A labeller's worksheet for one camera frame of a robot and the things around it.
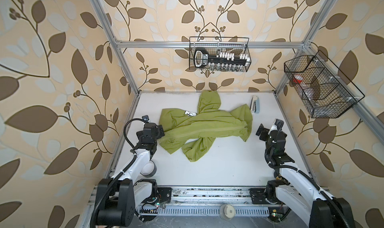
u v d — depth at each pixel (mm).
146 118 762
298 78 804
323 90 738
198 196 755
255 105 1083
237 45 911
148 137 667
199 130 905
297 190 510
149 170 820
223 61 829
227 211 612
